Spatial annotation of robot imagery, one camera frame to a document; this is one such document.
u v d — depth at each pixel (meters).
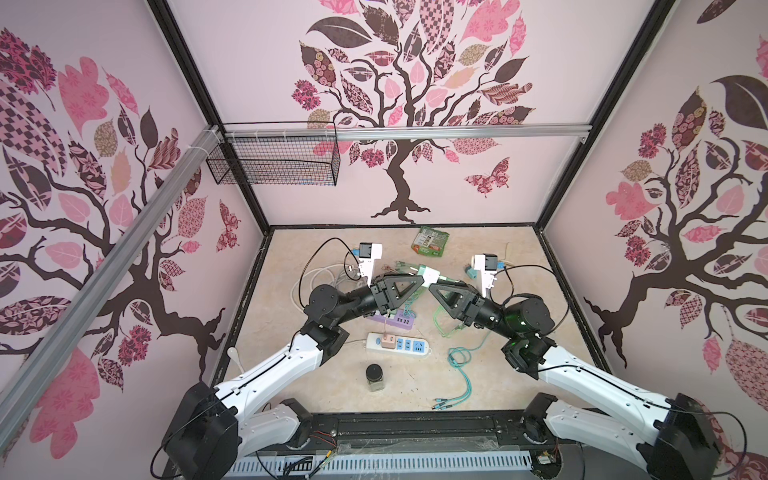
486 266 0.57
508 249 1.13
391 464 0.70
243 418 0.42
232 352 0.87
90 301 0.50
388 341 0.83
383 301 0.55
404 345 0.86
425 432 0.76
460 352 0.88
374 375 0.74
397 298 0.57
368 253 0.58
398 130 0.93
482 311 0.56
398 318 0.92
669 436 0.39
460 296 0.56
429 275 0.58
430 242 1.14
